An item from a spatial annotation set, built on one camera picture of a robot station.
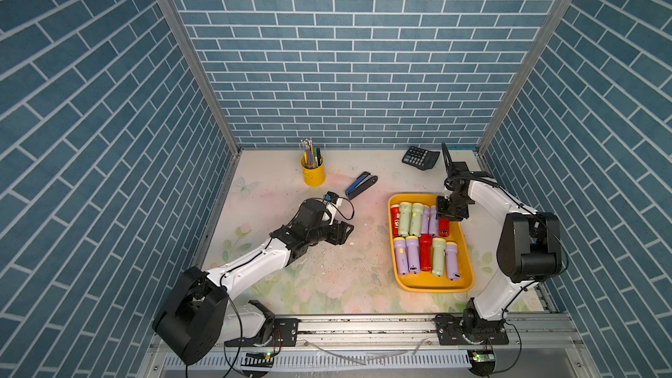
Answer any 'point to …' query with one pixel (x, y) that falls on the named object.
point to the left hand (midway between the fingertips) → (352, 227)
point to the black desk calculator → (421, 158)
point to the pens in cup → (312, 157)
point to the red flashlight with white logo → (395, 213)
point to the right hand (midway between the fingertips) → (444, 217)
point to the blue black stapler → (360, 185)
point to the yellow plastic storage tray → (424, 281)
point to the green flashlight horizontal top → (438, 255)
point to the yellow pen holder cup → (313, 177)
